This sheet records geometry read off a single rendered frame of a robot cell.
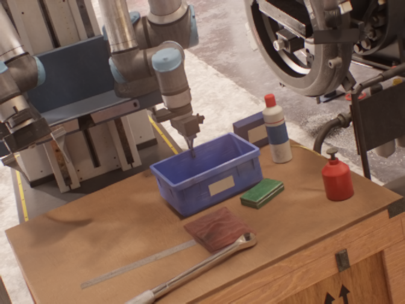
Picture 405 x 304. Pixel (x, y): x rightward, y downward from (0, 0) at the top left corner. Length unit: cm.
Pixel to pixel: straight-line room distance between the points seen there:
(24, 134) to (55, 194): 84
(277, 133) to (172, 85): 37
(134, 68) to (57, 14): 58
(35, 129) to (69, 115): 53
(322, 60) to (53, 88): 115
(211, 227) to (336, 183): 37
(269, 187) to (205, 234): 26
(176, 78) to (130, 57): 19
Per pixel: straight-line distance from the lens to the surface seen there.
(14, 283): 316
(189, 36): 262
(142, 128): 311
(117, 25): 233
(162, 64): 220
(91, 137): 296
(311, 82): 334
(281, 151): 236
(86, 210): 244
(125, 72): 234
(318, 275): 203
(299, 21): 323
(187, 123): 224
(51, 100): 281
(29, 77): 234
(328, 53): 316
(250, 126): 245
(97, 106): 270
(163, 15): 258
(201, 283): 191
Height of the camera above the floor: 154
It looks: 23 degrees down
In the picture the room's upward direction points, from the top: 15 degrees counter-clockwise
